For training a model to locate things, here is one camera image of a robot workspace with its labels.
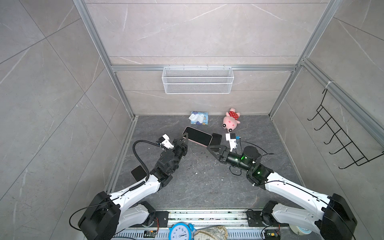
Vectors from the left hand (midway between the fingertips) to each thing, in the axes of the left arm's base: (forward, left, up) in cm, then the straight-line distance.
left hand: (189, 130), depth 72 cm
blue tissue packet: (+31, -8, -24) cm, 40 cm away
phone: (0, -4, -4) cm, 6 cm away
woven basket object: (-40, -11, -26) cm, 49 cm away
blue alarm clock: (-39, +4, -28) cm, 48 cm away
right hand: (-9, -9, -3) cm, 13 cm away
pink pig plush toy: (+26, -30, -23) cm, 46 cm away
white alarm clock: (-41, -49, -24) cm, 68 cm away
